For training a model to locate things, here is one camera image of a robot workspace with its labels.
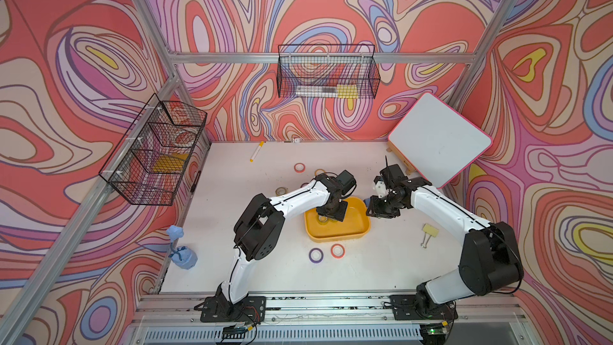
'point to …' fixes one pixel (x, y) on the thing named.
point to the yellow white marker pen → (257, 151)
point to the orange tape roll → (315, 172)
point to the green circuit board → (234, 332)
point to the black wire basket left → (148, 161)
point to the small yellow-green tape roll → (322, 220)
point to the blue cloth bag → (183, 256)
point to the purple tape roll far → (304, 184)
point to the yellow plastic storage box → (322, 228)
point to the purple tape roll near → (315, 255)
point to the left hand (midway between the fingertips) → (340, 216)
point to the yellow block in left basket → (170, 163)
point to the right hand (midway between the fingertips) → (373, 218)
